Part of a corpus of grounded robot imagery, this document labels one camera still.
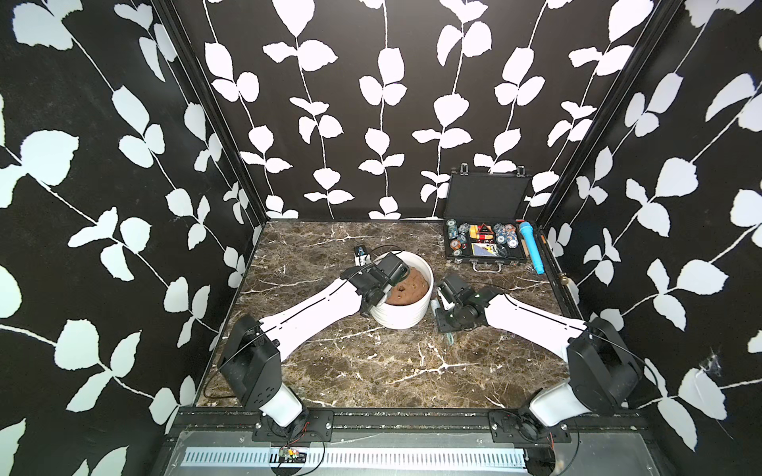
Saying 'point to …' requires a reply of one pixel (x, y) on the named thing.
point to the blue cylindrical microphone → (528, 228)
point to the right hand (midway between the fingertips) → (437, 318)
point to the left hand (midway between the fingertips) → (376, 281)
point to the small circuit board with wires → (288, 455)
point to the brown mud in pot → (410, 290)
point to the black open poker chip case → (484, 212)
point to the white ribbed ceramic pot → (408, 315)
